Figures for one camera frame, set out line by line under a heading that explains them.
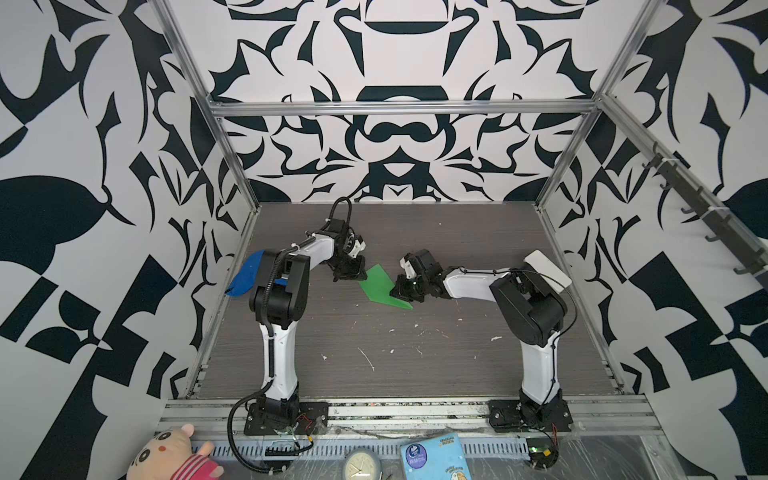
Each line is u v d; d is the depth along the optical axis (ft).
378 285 3.23
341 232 2.84
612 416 2.50
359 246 3.15
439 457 2.13
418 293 2.78
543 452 2.33
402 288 2.86
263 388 2.05
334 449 2.34
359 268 2.92
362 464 2.13
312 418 2.43
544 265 3.09
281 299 1.83
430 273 2.57
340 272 2.91
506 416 2.44
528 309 1.73
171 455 2.08
